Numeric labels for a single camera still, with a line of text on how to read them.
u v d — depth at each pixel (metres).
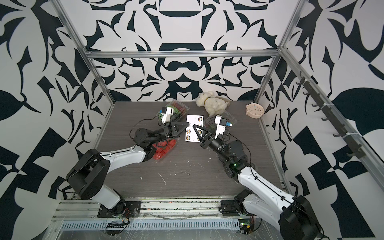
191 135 0.65
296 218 0.40
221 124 0.59
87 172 0.48
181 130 0.65
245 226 0.71
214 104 1.05
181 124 0.66
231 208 0.74
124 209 0.68
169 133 0.62
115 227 0.73
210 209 0.76
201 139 0.63
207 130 0.62
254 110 1.11
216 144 0.60
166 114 0.67
